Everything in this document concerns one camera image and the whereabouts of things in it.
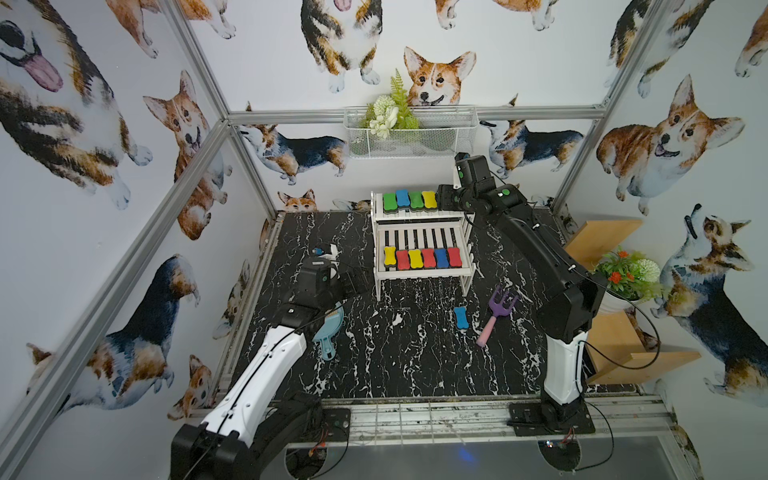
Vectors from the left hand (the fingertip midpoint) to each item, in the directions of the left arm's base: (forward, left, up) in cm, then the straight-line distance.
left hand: (355, 266), depth 80 cm
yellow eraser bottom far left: (+8, -9, -6) cm, 13 cm away
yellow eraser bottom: (+7, -17, -6) cm, 19 cm away
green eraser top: (+16, -17, +9) cm, 25 cm away
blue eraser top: (+17, -13, +9) cm, 24 cm away
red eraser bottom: (+5, -13, -5) cm, 15 cm away
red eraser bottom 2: (+7, -21, -6) cm, 23 cm away
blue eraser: (-6, -31, -20) cm, 37 cm away
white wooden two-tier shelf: (+15, -16, -8) cm, 23 cm away
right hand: (+19, -28, +12) cm, 36 cm away
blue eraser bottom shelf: (+6, -24, -5) cm, 26 cm away
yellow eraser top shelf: (+16, -21, +9) cm, 28 cm away
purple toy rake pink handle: (-3, -43, -21) cm, 48 cm away
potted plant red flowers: (-7, -70, +3) cm, 70 cm away
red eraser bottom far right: (+7, -29, -7) cm, 31 cm away
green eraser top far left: (+17, -9, +7) cm, 21 cm away
